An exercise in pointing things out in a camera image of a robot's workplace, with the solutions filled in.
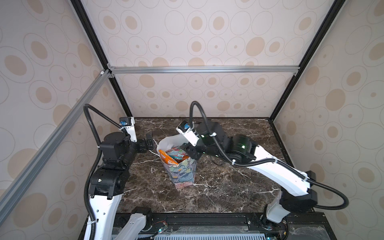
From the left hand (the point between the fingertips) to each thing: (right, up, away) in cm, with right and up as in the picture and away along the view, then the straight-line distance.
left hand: (145, 130), depth 61 cm
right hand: (+16, -4, 0) cm, 17 cm away
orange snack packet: (+7, -13, +9) cm, 17 cm away
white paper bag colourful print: (+15, -22, +13) cm, 29 cm away
